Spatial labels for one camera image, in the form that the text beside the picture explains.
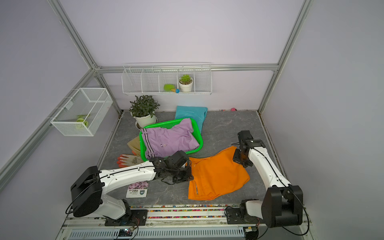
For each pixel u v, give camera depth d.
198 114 1.15
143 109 0.95
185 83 0.91
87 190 0.42
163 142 0.96
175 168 0.66
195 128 0.97
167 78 0.89
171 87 1.01
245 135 0.68
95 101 0.87
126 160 0.93
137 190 0.82
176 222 0.73
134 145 1.00
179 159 0.62
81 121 0.74
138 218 0.72
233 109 1.24
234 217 0.73
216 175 0.83
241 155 0.71
